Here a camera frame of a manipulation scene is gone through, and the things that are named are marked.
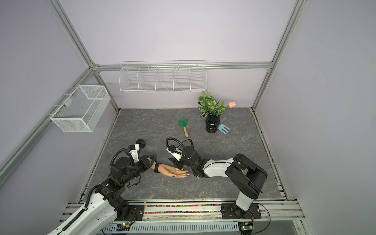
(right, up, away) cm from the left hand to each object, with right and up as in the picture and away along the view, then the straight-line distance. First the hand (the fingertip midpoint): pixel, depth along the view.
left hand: (158, 155), depth 76 cm
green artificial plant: (+27, +28, +9) cm, 40 cm away
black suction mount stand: (-17, +4, +21) cm, 27 cm away
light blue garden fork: (+41, +13, +32) cm, 53 cm away
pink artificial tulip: (+41, +28, +10) cm, 51 cm away
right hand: (+5, -1, +9) cm, 11 cm away
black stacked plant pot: (+31, +17, +23) cm, 42 cm away
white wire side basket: (-46, +25, +8) cm, 53 cm away
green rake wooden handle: (+11, +17, +36) cm, 41 cm away
